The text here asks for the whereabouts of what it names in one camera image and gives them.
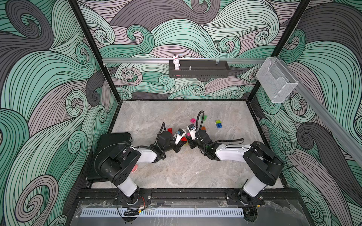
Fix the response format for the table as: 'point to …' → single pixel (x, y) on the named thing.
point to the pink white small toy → (134, 168)
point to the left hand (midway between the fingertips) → (184, 138)
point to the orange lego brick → (203, 128)
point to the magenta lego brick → (193, 120)
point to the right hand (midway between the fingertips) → (187, 137)
